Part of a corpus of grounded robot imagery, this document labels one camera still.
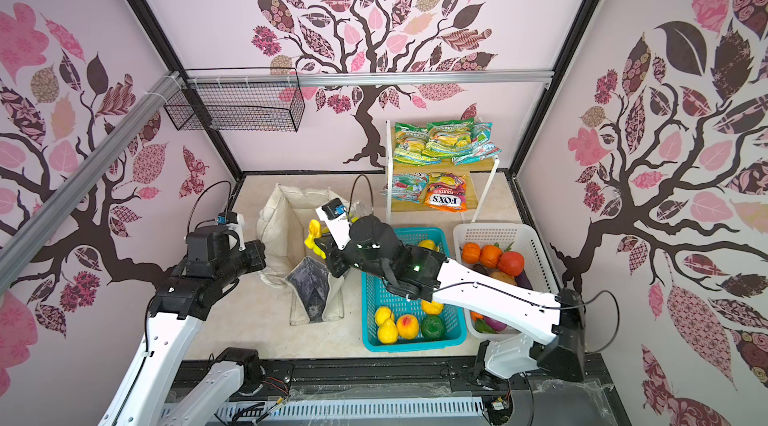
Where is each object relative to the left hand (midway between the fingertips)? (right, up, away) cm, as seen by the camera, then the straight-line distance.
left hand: (264, 251), depth 74 cm
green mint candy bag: (+38, +17, +16) cm, 45 cm away
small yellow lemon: (+30, -18, +6) cm, 35 cm away
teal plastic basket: (+27, -16, +13) cm, 34 cm away
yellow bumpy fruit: (+44, -17, +7) cm, 48 cm away
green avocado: (+43, -21, +4) cm, 48 cm away
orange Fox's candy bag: (+49, +16, +16) cm, 54 cm away
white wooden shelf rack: (+45, +22, +2) cm, 50 cm away
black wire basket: (-17, +46, +21) cm, 53 cm away
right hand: (+17, +5, -12) cm, 21 cm away
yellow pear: (+31, -22, +2) cm, 38 cm away
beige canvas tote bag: (+12, -12, +5) cm, 17 cm away
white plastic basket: (+80, -9, +21) cm, 83 cm away
